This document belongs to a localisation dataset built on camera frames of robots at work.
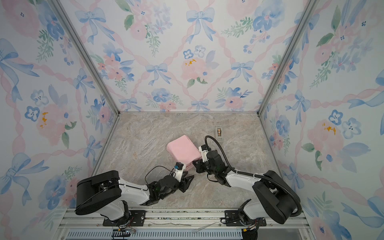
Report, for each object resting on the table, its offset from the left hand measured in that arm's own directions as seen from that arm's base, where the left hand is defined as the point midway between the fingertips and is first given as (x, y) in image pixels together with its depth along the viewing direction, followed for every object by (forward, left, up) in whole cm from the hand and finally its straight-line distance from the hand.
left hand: (192, 175), depth 81 cm
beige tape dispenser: (+31, -18, -4) cm, 36 cm away
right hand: (+8, 0, 0) cm, 8 cm away
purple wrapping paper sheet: (+16, +6, 0) cm, 17 cm away
